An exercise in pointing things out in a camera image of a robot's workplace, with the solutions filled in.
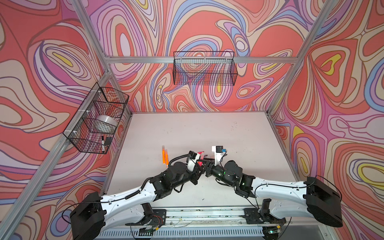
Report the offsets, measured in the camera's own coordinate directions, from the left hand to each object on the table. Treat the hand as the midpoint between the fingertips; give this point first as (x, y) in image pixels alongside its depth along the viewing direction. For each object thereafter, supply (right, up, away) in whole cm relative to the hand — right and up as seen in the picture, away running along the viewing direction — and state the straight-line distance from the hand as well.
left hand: (206, 168), depth 73 cm
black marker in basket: (-51, +12, -2) cm, 52 cm away
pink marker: (-3, +3, -2) cm, 5 cm away
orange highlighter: (-26, +2, +22) cm, 34 cm away
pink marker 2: (-2, +4, +22) cm, 22 cm away
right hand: (-5, +2, -1) cm, 5 cm away
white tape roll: (-50, +23, -1) cm, 55 cm away
